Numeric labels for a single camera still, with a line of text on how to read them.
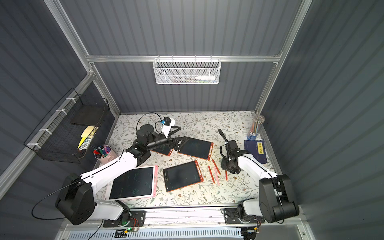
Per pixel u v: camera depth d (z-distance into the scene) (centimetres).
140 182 149
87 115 81
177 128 77
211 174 89
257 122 91
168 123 64
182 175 117
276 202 42
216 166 92
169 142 67
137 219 73
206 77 92
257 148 98
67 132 73
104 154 85
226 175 89
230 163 70
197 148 100
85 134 72
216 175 88
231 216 74
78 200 41
